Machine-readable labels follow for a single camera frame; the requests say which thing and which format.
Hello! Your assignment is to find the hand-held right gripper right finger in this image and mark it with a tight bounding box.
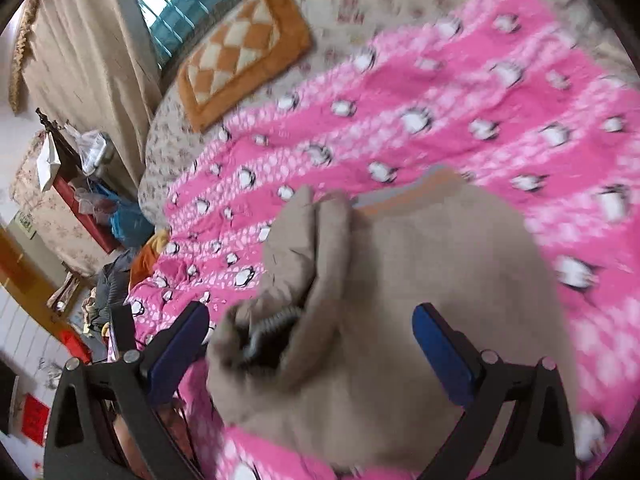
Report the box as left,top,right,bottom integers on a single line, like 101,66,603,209
412,302,578,480

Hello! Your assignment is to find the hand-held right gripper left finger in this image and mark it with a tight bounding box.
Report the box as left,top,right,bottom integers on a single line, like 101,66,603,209
44,301,211,480

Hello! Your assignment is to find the beige zip jacket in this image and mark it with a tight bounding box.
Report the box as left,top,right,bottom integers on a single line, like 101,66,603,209
206,164,581,476

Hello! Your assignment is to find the orange cloth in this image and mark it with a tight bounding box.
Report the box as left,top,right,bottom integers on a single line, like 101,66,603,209
129,230,171,286

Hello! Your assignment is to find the grey clothing pile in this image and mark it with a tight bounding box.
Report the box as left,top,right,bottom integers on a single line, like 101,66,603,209
82,247,138,331

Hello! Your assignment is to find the blue plastic bag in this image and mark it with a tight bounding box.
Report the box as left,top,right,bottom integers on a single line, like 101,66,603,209
90,180,156,248

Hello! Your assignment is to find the red paper sheet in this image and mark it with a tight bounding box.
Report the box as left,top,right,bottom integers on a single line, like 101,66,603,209
20,392,53,446

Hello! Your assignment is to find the red wooden cabinet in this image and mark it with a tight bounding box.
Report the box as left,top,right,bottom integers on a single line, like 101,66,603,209
35,107,126,256

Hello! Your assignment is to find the clear plastic bag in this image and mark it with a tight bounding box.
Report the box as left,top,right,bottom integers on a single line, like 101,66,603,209
65,122,113,176

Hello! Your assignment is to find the white paper bag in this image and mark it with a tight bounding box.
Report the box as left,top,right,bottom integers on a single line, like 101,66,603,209
35,132,63,193

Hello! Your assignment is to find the pink penguin blanket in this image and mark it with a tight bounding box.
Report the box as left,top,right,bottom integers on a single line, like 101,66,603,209
125,0,640,480

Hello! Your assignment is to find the beige curtain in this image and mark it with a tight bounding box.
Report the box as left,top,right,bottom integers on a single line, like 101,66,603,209
10,0,166,196

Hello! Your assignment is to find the orange checkered cushion mat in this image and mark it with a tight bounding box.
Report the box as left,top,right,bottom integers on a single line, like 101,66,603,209
176,0,313,133

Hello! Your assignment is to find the window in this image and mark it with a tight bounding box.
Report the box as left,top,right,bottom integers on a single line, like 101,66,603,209
120,0,251,68

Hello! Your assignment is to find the floral bed sheet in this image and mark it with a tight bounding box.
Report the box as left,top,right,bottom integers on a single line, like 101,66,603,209
137,0,640,221

